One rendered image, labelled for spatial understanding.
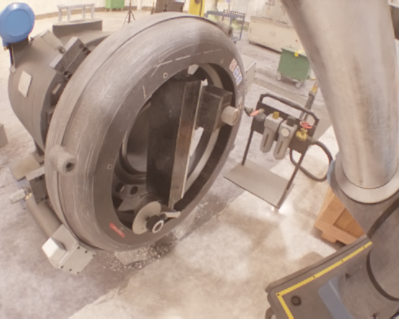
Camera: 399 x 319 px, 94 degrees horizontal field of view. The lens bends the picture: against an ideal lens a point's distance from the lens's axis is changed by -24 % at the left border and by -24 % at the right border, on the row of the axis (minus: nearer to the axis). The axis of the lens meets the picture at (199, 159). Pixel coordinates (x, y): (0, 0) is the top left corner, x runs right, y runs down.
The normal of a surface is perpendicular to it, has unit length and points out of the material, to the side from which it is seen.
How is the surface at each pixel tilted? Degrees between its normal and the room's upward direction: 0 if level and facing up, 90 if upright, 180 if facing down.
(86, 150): 76
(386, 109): 97
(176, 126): 86
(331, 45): 126
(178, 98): 86
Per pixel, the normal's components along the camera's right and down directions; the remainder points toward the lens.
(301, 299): 0.13, -0.79
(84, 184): 0.61, 0.48
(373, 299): -0.71, -0.01
